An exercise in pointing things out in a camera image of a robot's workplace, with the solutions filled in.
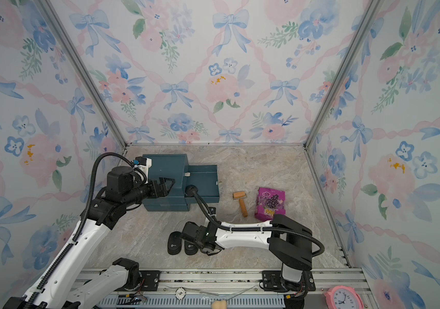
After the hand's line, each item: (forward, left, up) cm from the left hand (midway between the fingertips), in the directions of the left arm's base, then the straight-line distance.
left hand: (167, 180), depth 73 cm
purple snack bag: (+2, -43, -20) cm, 48 cm away
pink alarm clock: (-34, -65, -23) cm, 77 cm away
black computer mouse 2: (-18, -8, -24) cm, 31 cm away
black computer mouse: (-16, -1, -24) cm, 29 cm away
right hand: (-13, -13, -23) cm, 29 cm away
